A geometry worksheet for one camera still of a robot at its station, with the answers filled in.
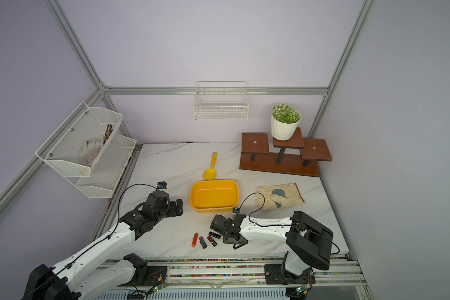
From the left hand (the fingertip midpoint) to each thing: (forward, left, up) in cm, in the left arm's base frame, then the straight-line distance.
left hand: (172, 205), depth 84 cm
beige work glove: (+9, -52, -8) cm, 53 cm away
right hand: (-12, -29, -10) cm, 33 cm away
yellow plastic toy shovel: (+25, -15, -10) cm, 31 cm away
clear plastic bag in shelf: (+15, +33, +21) cm, 42 cm away
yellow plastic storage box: (+9, -18, -7) cm, 22 cm away
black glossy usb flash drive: (-11, -19, -9) cm, 24 cm away
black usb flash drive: (-14, -14, -9) cm, 22 cm away
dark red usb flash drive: (-13, -18, -10) cm, 24 cm away
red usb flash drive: (-13, -10, -9) cm, 19 cm away
